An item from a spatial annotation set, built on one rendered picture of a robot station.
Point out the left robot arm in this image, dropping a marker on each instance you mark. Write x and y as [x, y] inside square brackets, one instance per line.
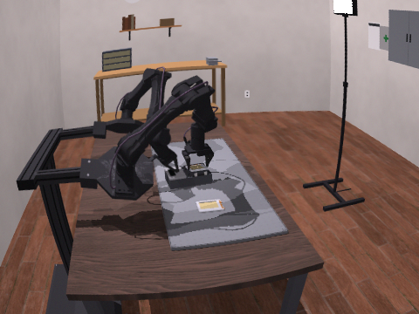
[154, 78]

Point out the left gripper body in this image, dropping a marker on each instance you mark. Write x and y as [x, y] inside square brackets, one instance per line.
[164, 153]

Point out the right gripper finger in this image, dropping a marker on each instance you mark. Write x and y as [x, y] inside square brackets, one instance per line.
[187, 158]
[208, 158]

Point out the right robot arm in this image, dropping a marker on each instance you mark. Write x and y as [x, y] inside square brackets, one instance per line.
[198, 99]

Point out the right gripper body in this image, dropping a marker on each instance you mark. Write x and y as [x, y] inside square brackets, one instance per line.
[198, 147]

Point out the white gel cassette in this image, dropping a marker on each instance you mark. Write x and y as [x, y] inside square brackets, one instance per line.
[198, 167]

